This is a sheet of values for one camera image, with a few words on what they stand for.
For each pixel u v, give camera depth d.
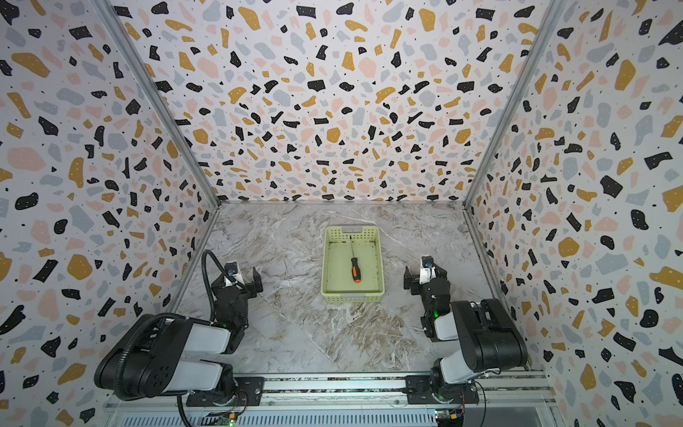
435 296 0.70
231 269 0.75
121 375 0.39
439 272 0.85
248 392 0.73
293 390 0.76
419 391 0.73
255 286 0.81
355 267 0.98
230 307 0.68
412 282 0.83
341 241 1.07
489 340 0.45
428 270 0.79
